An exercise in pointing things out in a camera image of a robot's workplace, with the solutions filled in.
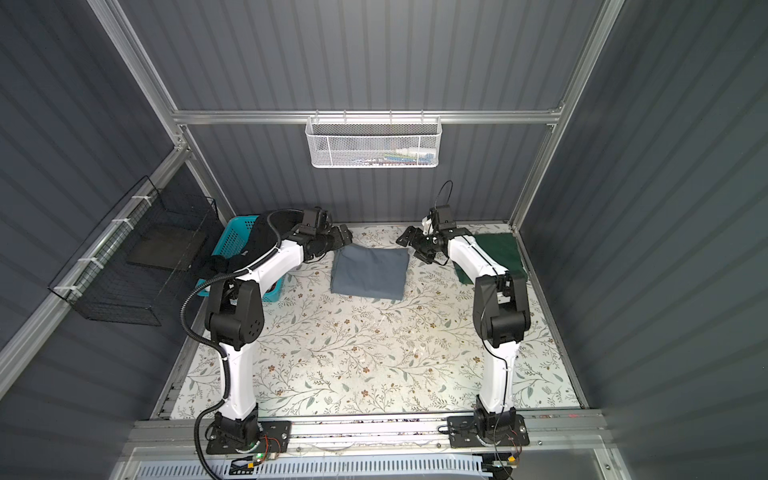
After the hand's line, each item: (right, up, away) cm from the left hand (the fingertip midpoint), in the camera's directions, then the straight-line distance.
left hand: (341, 237), depth 100 cm
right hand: (+22, -4, -4) cm, 23 cm away
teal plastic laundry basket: (-41, -1, +5) cm, 41 cm away
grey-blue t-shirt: (+10, -12, +5) cm, 16 cm away
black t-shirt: (-16, +1, -22) cm, 27 cm away
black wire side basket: (-50, -12, -22) cm, 56 cm away
